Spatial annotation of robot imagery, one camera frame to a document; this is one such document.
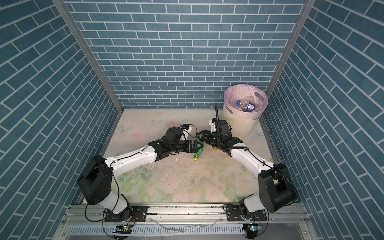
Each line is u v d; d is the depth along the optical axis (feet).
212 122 2.62
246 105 3.07
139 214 2.43
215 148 3.14
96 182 1.42
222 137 2.15
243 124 2.86
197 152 2.44
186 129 2.49
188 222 2.38
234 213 2.42
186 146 2.41
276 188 1.42
